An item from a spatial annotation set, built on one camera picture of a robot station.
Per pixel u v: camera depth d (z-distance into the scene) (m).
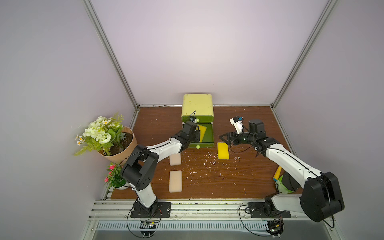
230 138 0.71
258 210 0.72
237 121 0.74
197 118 0.86
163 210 0.73
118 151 0.83
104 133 0.66
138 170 0.47
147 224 0.71
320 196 0.40
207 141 0.94
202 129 0.95
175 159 0.89
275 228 0.70
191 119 0.81
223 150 0.93
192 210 0.75
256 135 0.63
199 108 0.90
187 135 0.71
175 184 0.81
